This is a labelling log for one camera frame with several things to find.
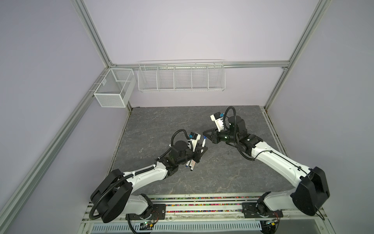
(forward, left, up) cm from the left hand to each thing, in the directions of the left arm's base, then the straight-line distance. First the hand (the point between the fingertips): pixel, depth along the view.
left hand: (206, 150), depth 78 cm
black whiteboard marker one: (-2, +8, -16) cm, 18 cm away
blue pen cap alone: (+4, +1, +7) cm, 8 cm away
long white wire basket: (+51, +12, +13) cm, 54 cm away
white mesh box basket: (+47, +57, +8) cm, 75 cm away
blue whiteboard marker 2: (0, +11, -15) cm, 19 cm away
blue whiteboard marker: (+3, +1, +4) cm, 5 cm away
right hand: (+6, +1, +7) cm, 9 cm away
